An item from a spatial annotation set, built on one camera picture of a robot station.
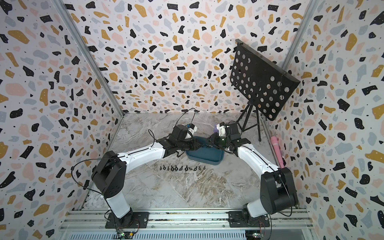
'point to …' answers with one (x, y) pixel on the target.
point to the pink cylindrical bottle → (275, 143)
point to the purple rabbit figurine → (215, 130)
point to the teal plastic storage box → (208, 155)
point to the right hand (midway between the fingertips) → (206, 140)
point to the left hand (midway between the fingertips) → (205, 144)
